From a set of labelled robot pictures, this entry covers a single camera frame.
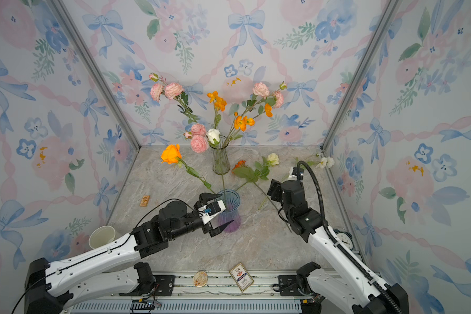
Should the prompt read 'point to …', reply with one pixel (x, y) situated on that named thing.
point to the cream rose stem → (273, 160)
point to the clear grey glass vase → (221, 163)
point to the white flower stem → (326, 161)
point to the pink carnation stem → (199, 142)
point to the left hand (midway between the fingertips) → (225, 204)
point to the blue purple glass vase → (231, 201)
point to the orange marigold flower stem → (242, 171)
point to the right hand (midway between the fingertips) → (281, 182)
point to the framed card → (242, 277)
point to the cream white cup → (103, 235)
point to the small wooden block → (144, 200)
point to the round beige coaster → (200, 279)
